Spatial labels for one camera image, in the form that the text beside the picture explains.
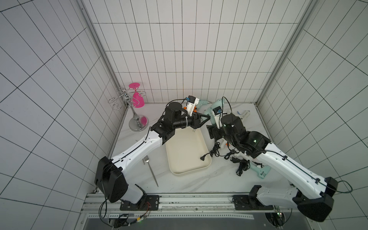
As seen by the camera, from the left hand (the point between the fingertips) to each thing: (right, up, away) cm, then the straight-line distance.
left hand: (205, 119), depth 69 cm
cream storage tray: (-11, -21, +21) cm, 31 cm away
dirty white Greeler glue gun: (+37, +3, +38) cm, 53 cm away
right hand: (+2, -2, +1) cm, 3 cm away
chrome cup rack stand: (-48, +12, +16) cm, 52 cm away
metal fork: (-34, -26, +18) cm, 47 cm away
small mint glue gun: (+4, +13, +50) cm, 52 cm away
